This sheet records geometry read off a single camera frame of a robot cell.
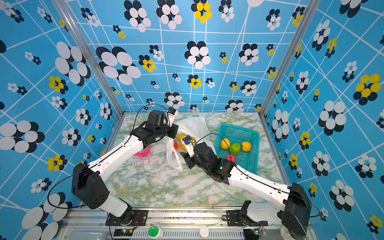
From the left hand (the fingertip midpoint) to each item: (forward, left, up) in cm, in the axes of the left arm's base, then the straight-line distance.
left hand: (180, 126), depth 81 cm
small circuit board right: (-46, -39, -22) cm, 64 cm away
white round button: (-46, -12, -16) cm, 51 cm away
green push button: (-46, +9, -14) cm, 49 cm away
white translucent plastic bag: (+2, -8, -3) cm, 9 cm away
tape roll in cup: (-47, -48, -15) cm, 69 cm away
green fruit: (-3, -33, -18) cm, 38 cm away
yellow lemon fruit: (0, -26, -18) cm, 32 cm away
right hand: (-14, -4, -2) cm, 15 cm away
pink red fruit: (-10, -30, -18) cm, 37 cm away
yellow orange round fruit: (-1, -41, -18) cm, 45 cm away
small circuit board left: (-46, +27, -27) cm, 60 cm away
